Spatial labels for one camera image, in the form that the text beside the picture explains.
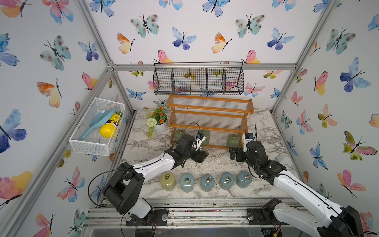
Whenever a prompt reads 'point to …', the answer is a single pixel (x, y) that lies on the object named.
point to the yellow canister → (167, 180)
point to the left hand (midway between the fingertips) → (204, 149)
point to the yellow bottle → (108, 130)
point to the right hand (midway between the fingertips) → (238, 147)
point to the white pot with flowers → (157, 120)
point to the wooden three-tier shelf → (221, 121)
